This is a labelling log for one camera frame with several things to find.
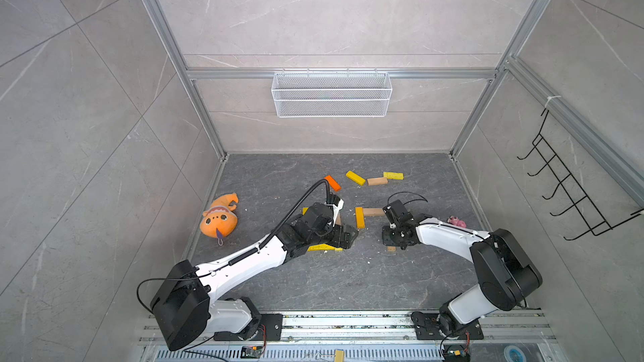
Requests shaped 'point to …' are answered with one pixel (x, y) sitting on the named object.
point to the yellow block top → (355, 178)
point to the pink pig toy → (456, 221)
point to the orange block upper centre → (334, 183)
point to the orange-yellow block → (360, 218)
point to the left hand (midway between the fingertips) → (351, 227)
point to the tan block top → (376, 181)
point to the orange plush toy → (218, 220)
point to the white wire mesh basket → (331, 95)
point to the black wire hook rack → (596, 224)
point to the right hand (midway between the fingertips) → (390, 238)
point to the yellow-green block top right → (392, 175)
